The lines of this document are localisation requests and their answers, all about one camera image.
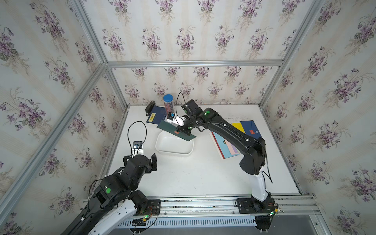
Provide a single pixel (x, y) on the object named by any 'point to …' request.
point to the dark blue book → (156, 115)
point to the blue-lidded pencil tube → (169, 104)
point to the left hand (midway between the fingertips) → (149, 157)
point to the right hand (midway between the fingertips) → (179, 127)
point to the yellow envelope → (239, 126)
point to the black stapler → (149, 107)
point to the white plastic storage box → (168, 144)
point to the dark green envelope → (172, 129)
